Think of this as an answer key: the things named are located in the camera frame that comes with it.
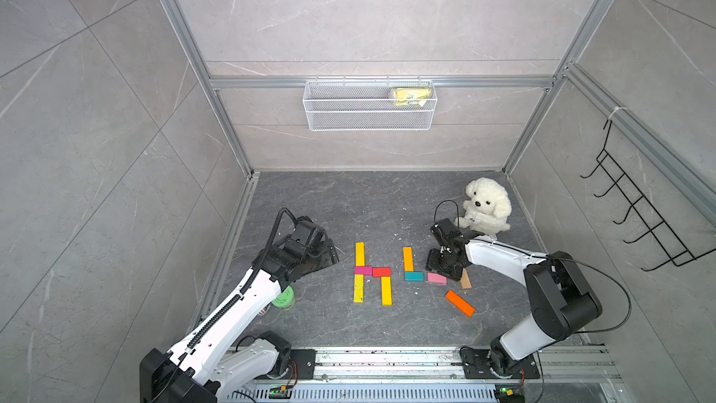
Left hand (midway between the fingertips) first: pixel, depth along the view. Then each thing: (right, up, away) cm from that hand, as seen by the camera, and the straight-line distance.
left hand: (329, 250), depth 78 cm
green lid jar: (-13, -15, +3) cm, 20 cm away
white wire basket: (+11, +49, +21) cm, 54 cm away
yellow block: (+17, -15, +8) cm, 24 cm away
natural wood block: (+43, -12, +10) cm, 45 cm away
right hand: (+34, -9, +13) cm, 37 cm away
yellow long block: (+9, -4, +15) cm, 18 cm away
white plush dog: (+50, +11, +10) cm, 53 cm away
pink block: (+33, -11, +8) cm, 35 cm away
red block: (+15, -10, +13) cm, 22 cm away
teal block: (+27, -10, +10) cm, 31 cm away
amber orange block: (+25, -6, +14) cm, 29 cm away
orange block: (+40, -18, +6) cm, 44 cm away
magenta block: (+10, -10, +14) cm, 20 cm away
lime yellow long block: (+9, -14, +8) cm, 18 cm away
